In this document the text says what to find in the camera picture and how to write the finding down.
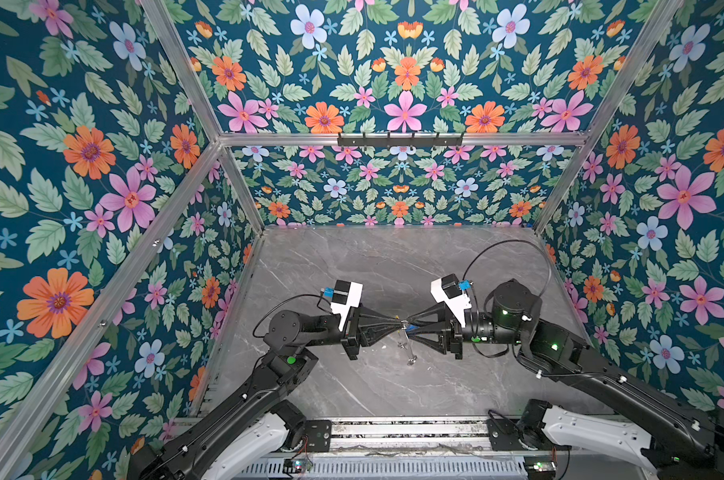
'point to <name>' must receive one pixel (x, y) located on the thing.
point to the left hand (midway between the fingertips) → (399, 329)
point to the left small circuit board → (298, 465)
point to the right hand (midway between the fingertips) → (411, 325)
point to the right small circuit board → (542, 467)
